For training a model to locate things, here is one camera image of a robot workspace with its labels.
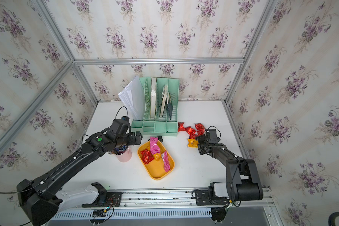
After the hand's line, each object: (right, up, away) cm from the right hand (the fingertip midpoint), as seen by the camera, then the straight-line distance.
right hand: (197, 141), depth 92 cm
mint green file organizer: (-25, +10, +6) cm, 28 cm away
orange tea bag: (-26, -8, -6) cm, 28 cm away
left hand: (-36, +5, -16) cm, 40 cm away
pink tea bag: (-28, -1, -7) cm, 29 cm away
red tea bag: (-32, -7, -10) cm, 34 cm away
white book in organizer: (-29, +29, -2) cm, 41 cm away
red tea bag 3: (-3, +5, +6) cm, 8 cm away
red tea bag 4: (+4, +8, +8) cm, 12 cm away
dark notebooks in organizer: (-21, +28, +3) cm, 35 cm away
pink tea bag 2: (-20, -10, -11) cm, 25 cm away
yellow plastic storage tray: (-26, -12, -6) cm, 29 cm away
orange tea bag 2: (-3, -1, -2) cm, 4 cm away
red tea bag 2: (-10, +8, +6) cm, 15 cm away
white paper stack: (-42, +30, -2) cm, 52 cm away
